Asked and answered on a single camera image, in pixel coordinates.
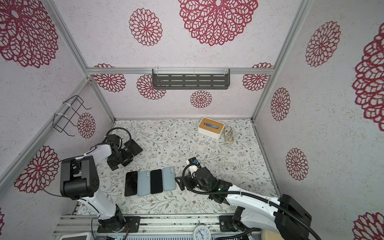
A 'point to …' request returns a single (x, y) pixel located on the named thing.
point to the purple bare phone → (156, 181)
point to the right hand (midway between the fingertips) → (181, 174)
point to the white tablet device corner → (82, 236)
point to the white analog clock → (202, 232)
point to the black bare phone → (131, 183)
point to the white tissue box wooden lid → (211, 127)
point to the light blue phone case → (143, 183)
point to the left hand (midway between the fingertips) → (125, 164)
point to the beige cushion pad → (269, 235)
